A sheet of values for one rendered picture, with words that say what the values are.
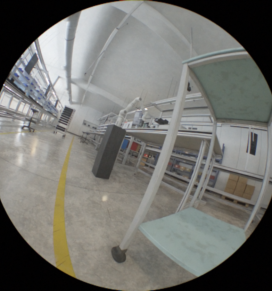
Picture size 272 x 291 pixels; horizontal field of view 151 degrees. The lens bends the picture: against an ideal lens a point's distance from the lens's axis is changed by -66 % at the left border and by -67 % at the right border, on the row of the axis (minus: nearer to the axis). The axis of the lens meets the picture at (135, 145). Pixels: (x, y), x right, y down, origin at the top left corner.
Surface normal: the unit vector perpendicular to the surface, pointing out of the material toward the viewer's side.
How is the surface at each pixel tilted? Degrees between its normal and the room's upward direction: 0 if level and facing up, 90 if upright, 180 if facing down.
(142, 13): 180
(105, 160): 90
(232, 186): 90
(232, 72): 180
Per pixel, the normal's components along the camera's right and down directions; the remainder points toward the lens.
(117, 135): 0.61, 0.16
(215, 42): -0.34, 0.94
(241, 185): -0.77, -0.32
